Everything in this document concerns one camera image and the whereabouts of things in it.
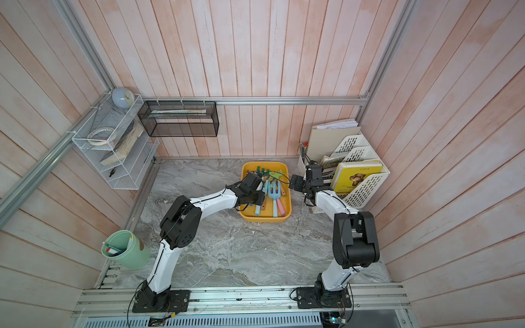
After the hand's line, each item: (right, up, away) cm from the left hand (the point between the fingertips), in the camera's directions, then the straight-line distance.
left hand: (261, 198), depth 99 cm
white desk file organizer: (+42, +23, -10) cm, 50 cm away
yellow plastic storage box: (-6, -6, -8) cm, 12 cm away
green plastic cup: (-54, -18, -20) cm, 60 cm away
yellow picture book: (+37, +12, -16) cm, 42 cm away
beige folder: (+31, +29, -5) cm, 43 cm away
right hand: (+18, +10, -3) cm, 21 cm away
